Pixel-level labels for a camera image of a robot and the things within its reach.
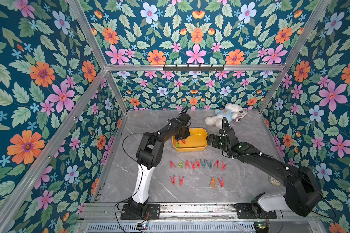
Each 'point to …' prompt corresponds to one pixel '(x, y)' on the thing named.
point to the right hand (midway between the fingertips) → (212, 138)
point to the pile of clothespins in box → (177, 143)
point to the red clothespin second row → (221, 182)
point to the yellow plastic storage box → (196, 142)
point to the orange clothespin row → (213, 181)
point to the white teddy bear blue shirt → (230, 112)
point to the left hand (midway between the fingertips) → (188, 135)
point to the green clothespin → (181, 164)
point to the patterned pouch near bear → (241, 114)
